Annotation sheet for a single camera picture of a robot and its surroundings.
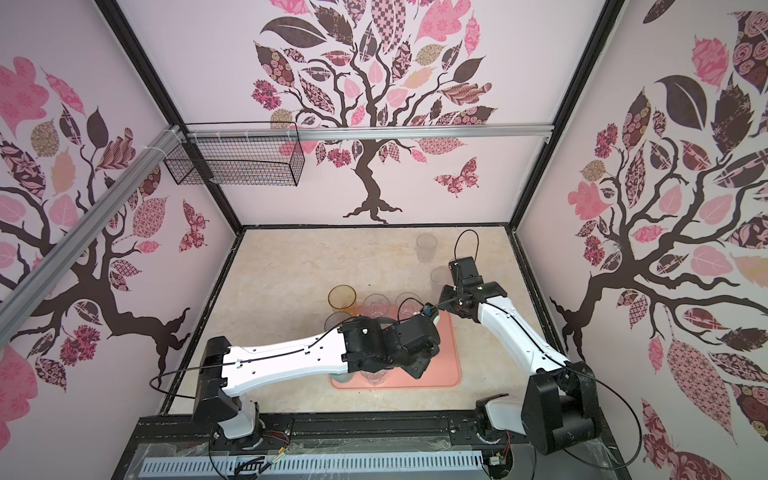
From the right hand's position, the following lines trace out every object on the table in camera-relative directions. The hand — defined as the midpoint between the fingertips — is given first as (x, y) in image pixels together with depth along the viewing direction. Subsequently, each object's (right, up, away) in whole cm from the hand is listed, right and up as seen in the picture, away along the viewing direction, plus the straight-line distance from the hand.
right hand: (449, 297), depth 86 cm
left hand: (-10, -11, -18) cm, 23 cm away
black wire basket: (-67, +45, +9) cm, 82 cm away
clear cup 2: (-14, +3, -26) cm, 30 cm away
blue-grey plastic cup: (-33, -5, -5) cm, 34 cm away
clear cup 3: (-22, -22, -4) cm, 31 cm away
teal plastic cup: (-31, -20, -7) cm, 38 cm away
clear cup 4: (-5, +16, +19) cm, 25 cm away
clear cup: (-22, -3, +6) cm, 23 cm away
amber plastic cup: (-32, +1, -3) cm, 32 cm away
